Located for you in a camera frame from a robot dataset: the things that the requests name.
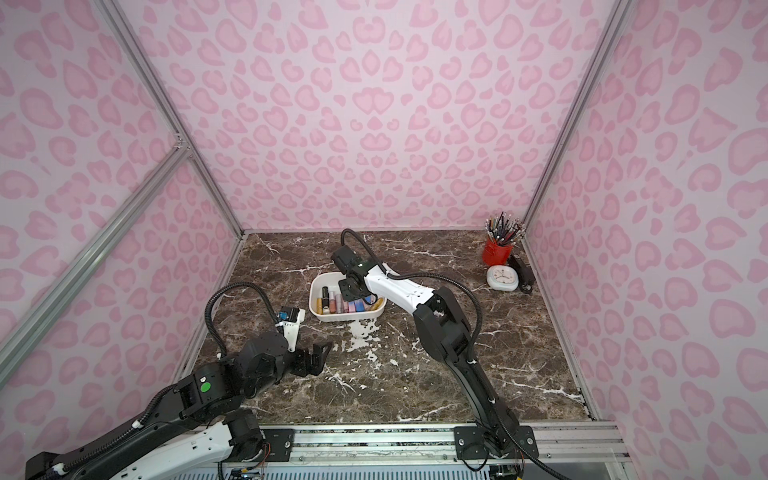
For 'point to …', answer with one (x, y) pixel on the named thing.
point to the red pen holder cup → (495, 255)
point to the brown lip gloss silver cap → (332, 303)
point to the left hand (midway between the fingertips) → (319, 340)
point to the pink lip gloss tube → (345, 306)
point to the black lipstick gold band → (325, 297)
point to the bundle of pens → (505, 230)
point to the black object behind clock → (526, 277)
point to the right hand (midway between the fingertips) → (355, 290)
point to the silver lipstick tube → (338, 303)
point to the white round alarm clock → (502, 278)
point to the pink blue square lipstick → (359, 305)
